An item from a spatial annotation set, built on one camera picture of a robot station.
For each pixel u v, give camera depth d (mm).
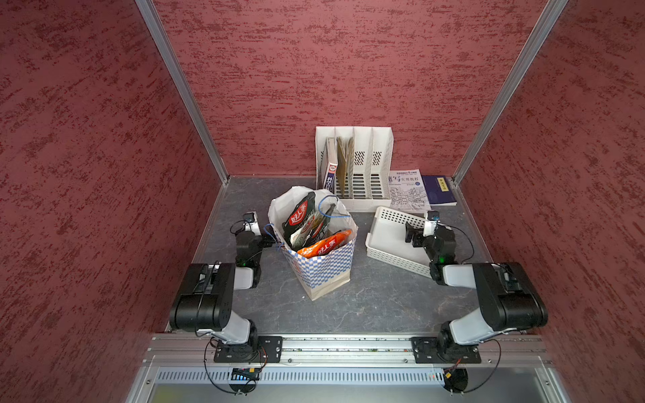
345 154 981
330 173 948
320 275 732
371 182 1100
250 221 789
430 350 737
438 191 1155
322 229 836
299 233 742
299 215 815
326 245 713
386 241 999
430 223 810
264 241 831
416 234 839
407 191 1148
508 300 457
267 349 741
